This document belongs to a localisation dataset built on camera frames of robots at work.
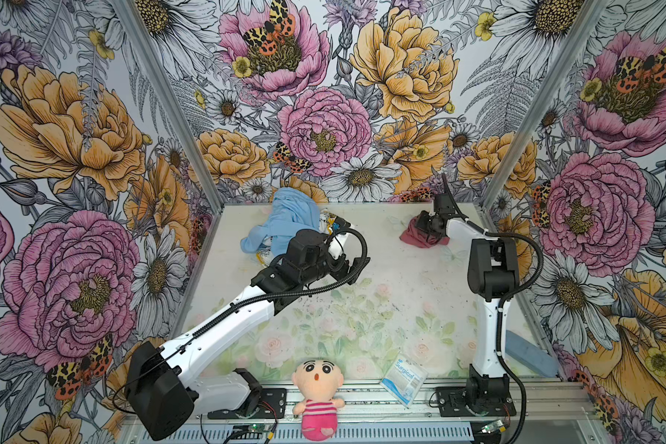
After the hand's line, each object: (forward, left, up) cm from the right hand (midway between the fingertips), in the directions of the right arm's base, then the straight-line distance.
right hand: (419, 228), depth 109 cm
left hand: (-28, +28, +22) cm, 45 cm away
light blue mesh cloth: (+1, +49, +9) cm, 50 cm away
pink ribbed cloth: (-5, +1, +1) cm, 6 cm away
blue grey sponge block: (-47, -22, -2) cm, 52 cm away
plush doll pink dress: (-54, +38, +5) cm, 66 cm away
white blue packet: (-52, +14, -3) cm, 54 cm away
